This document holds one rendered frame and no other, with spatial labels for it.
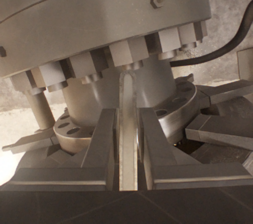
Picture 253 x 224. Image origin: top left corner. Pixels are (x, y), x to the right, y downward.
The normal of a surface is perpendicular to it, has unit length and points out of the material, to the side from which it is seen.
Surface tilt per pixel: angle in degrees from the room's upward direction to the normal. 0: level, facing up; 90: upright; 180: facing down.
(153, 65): 44
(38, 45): 10
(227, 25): 0
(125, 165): 5
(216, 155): 90
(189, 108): 51
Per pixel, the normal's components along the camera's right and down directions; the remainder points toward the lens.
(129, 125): 0.00, 0.28
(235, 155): -0.27, -0.93
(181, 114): 0.58, 0.07
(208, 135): -0.68, 0.38
